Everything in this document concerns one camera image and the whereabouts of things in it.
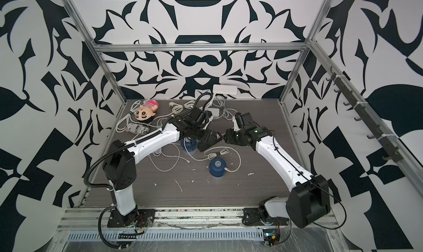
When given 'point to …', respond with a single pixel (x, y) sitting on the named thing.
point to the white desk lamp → (221, 89)
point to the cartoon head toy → (146, 110)
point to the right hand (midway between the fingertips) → (226, 134)
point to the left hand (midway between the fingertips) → (209, 132)
